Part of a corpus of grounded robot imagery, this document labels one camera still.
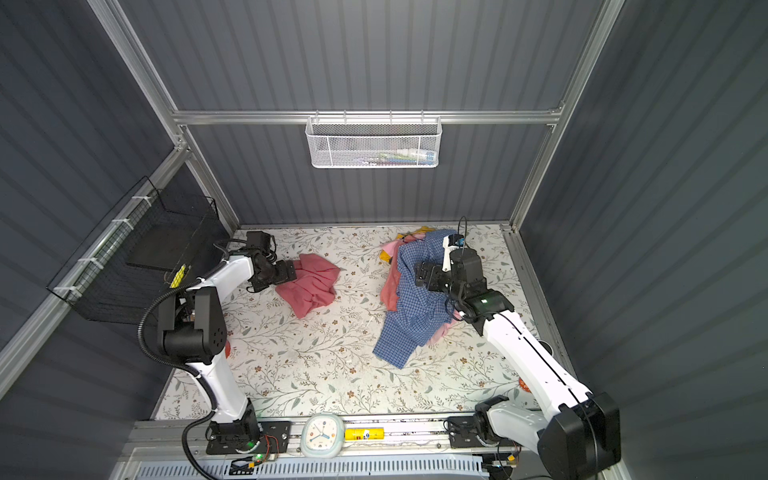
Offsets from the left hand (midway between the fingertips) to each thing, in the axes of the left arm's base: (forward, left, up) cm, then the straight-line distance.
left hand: (282, 277), depth 98 cm
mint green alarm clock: (-46, -17, -2) cm, 49 cm away
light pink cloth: (+12, -37, -1) cm, 39 cm away
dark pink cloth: (-4, -11, +1) cm, 12 cm away
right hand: (-12, -47, +17) cm, 51 cm away
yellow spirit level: (-46, -27, -4) cm, 54 cm away
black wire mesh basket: (-3, +26, +22) cm, 34 cm away
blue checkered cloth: (-19, -43, +7) cm, 48 cm away
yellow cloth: (+24, -50, -4) cm, 56 cm away
